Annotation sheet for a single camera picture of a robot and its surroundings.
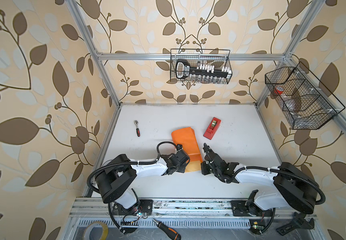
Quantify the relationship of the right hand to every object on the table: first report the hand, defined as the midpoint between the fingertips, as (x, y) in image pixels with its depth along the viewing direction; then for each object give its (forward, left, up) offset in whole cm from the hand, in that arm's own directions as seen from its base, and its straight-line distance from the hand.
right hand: (201, 165), depth 87 cm
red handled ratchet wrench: (+34, +43, +1) cm, 55 cm away
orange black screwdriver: (-31, +18, +1) cm, 36 cm away
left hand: (+1, +10, +1) cm, 11 cm away
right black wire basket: (+16, -50, +34) cm, 63 cm away
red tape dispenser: (+24, -10, +4) cm, 26 cm away
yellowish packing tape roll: (-29, +55, +3) cm, 62 cm away
